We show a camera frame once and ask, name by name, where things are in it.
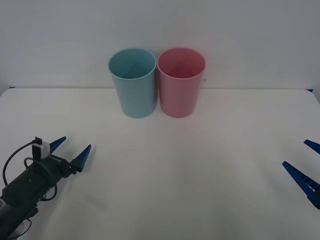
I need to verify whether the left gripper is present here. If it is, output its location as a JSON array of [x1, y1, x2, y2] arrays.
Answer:
[[24, 136, 93, 195]]

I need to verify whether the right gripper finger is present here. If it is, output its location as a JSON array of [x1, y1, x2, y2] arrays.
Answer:
[[281, 160, 320, 211], [303, 139, 320, 154]]

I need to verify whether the pale blue plastic bin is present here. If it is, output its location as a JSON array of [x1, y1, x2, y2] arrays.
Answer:
[[108, 48, 157, 119]]

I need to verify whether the pink plastic bin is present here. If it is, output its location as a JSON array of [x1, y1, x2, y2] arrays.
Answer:
[[156, 47, 207, 119]]

